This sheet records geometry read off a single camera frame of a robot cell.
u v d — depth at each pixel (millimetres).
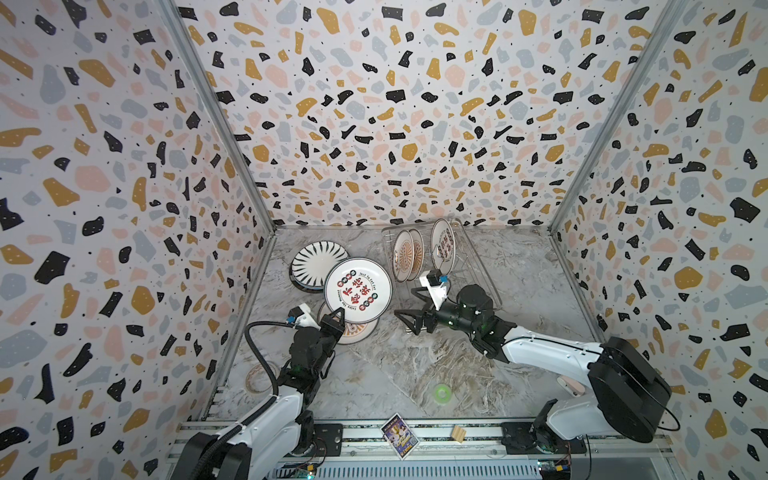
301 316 759
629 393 432
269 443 547
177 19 701
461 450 732
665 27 731
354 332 923
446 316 697
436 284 676
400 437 731
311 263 1067
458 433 746
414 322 703
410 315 685
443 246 1038
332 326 745
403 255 1030
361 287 877
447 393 823
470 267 1053
